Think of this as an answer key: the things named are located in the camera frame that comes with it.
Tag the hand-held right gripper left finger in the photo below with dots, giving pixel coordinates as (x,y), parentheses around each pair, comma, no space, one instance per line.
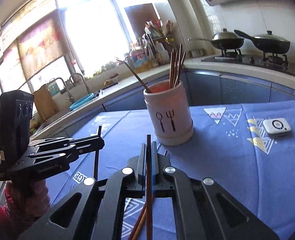
(143,170)

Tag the blue plastic basin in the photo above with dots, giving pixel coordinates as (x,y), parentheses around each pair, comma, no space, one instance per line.
(81,102)

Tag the teal plastic bottle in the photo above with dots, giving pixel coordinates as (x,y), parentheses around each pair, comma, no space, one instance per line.
(53,88)

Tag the metal spice rack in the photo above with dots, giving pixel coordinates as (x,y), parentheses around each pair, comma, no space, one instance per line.
(160,52)

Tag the group of wooden chopsticks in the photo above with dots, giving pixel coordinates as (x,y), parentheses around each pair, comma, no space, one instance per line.
(175,75)

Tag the wooden cutting board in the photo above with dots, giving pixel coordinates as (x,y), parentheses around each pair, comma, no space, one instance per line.
(46,102)

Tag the white kitchen counter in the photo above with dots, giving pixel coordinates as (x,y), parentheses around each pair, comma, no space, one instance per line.
(195,62)

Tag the patterned window blind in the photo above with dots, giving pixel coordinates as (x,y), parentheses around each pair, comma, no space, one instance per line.
(37,50)

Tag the dark red dish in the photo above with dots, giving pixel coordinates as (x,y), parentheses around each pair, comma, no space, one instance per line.
(111,79)

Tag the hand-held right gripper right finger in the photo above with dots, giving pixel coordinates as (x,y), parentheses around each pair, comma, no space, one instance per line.
(154,165)

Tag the blue printed tablecloth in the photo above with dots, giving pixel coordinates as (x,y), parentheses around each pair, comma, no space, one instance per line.
(225,160)

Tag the white plastic jug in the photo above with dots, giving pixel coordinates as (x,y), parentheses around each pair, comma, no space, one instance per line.
(162,53)

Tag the black gas stove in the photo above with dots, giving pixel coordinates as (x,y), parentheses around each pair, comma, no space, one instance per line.
(247,61)

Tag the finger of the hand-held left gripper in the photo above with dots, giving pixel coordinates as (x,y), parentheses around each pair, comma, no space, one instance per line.
(62,141)
(62,155)

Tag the black pan with glass lid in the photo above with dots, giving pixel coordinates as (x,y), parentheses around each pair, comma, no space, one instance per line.
(272,45)

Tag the wok with steel lid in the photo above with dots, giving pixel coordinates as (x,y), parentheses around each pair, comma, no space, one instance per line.
(227,41)

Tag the white ceramic utensil holder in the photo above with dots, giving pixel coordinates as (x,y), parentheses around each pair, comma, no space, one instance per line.
(167,110)

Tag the person's left forearm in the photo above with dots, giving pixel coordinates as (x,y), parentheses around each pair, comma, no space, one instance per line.
(37,200)

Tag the cooking oil bottle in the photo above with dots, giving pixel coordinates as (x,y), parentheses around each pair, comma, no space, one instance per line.
(140,60)

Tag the steel faucet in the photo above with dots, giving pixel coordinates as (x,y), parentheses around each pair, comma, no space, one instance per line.
(68,92)
(85,85)

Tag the small white rounded device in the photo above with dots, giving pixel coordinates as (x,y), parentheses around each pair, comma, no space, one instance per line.
(276,127)

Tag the metal condiment jars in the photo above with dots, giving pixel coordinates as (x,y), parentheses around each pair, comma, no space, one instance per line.
(198,53)

